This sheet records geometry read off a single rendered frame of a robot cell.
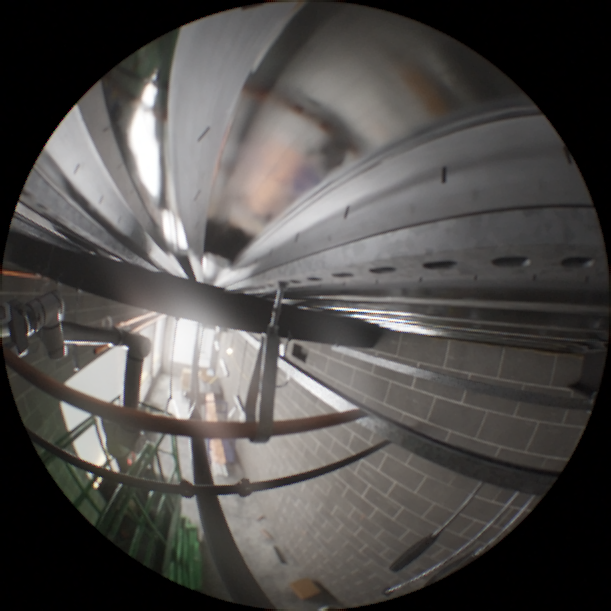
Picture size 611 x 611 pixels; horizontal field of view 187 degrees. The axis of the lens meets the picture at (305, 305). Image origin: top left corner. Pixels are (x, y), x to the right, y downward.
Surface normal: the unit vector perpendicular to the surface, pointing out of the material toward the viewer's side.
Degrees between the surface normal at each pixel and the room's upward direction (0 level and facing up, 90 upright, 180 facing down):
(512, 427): 90
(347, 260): 90
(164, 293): 90
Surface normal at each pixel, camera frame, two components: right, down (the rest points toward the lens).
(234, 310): 0.52, 0.04
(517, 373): -0.83, -0.22
